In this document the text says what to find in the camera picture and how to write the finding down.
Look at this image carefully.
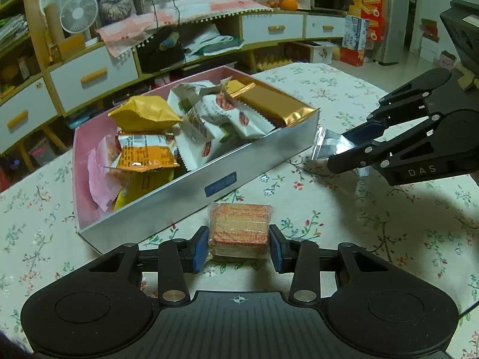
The red carton box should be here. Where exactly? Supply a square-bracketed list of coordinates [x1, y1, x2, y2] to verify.
[339, 47, 373, 67]

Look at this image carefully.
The yellow printed snack packet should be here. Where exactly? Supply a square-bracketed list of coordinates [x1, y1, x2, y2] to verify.
[112, 170, 176, 212]

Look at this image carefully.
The yellow egg tray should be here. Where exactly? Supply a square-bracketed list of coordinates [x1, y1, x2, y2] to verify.
[258, 50, 292, 70]

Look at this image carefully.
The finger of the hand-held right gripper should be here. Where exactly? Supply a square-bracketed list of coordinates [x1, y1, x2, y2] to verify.
[327, 120, 444, 175]
[342, 68, 453, 147]

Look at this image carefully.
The pink runner cloth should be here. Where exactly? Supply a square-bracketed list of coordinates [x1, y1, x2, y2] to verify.
[95, 0, 263, 58]

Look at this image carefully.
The blue white carton box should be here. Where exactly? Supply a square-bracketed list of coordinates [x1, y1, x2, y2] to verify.
[342, 16, 369, 51]

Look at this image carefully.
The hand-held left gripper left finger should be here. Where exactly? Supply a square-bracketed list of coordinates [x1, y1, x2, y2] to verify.
[77, 226, 209, 305]

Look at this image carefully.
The plain yellow snack packet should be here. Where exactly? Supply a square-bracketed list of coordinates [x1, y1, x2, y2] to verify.
[108, 95, 184, 133]

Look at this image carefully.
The stack of orange cartons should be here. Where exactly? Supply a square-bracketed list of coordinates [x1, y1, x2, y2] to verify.
[348, 0, 384, 42]

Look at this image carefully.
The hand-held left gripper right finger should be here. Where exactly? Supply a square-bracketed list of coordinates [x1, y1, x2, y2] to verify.
[268, 224, 397, 304]

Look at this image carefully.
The silver foil snack packet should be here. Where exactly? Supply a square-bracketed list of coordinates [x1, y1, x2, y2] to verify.
[310, 127, 369, 176]

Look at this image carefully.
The pile of papers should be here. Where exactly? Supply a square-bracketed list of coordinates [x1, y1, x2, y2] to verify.
[185, 26, 244, 57]

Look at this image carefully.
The clear wafer packet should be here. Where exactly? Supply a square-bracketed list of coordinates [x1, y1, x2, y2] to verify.
[204, 202, 275, 260]

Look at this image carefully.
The floral tablecloth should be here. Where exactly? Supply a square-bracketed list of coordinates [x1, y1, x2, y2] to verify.
[0, 62, 479, 359]

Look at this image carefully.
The white cabinet drawer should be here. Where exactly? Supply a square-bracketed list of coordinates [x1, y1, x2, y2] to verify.
[241, 14, 304, 43]
[48, 45, 139, 115]
[305, 15, 347, 39]
[0, 77, 58, 154]

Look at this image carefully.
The gold foil snack packet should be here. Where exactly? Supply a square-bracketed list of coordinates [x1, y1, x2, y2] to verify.
[226, 80, 320, 127]

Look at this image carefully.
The pink snack packet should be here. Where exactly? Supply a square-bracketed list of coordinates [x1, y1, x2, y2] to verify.
[87, 135, 126, 212]

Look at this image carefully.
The wooden storage cabinet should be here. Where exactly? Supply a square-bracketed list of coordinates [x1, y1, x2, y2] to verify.
[0, 0, 348, 158]

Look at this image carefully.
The grey refrigerator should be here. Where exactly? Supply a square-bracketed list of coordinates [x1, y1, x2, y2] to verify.
[382, 0, 412, 64]

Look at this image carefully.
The black bag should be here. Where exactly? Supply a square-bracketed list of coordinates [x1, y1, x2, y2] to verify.
[135, 32, 186, 73]

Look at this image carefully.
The brown cardboard box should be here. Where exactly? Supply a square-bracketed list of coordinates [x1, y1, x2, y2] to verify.
[56, 34, 86, 60]

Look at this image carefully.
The black power cable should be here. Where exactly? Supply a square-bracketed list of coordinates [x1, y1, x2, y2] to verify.
[151, 0, 180, 27]

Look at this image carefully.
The white patterned box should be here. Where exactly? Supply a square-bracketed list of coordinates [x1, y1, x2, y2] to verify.
[299, 41, 335, 64]

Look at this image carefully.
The white orange barcode packet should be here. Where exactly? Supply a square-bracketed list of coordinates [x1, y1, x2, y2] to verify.
[117, 135, 180, 173]

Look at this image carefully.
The silver pink cardboard box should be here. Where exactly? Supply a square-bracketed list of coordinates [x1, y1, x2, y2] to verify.
[72, 65, 320, 255]

